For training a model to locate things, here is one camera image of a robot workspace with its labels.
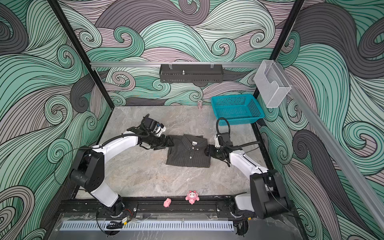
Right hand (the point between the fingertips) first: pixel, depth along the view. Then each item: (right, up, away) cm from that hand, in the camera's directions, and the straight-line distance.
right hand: (209, 151), depth 89 cm
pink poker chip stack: (-4, +31, +28) cm, 42 cm away
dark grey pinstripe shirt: (-13, 0, +3) cm, 13 cm away
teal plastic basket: (+29, +27, +29) cm, 50 cm away
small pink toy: (-24, -22, -16) cm, 36 cm away
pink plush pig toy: (-11, -20, -15) cm, 27 cm away
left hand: (-23, +5, -3) cm, 24 cm away
